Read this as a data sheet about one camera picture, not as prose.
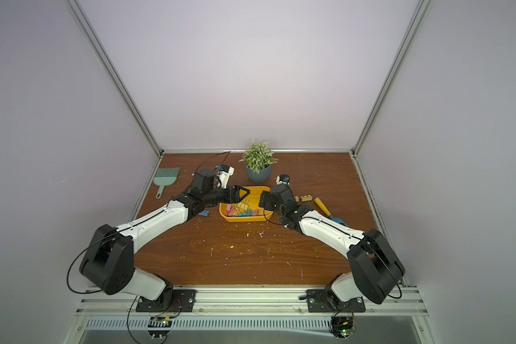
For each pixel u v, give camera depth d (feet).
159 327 2.33
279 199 2.12
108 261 1.41
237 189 2.49
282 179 2.51
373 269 1.36
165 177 3.61
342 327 2.23
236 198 2.45
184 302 2.39
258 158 3.11
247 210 3.11
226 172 2.53
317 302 2.38
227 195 2.43
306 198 3.29
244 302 2.50
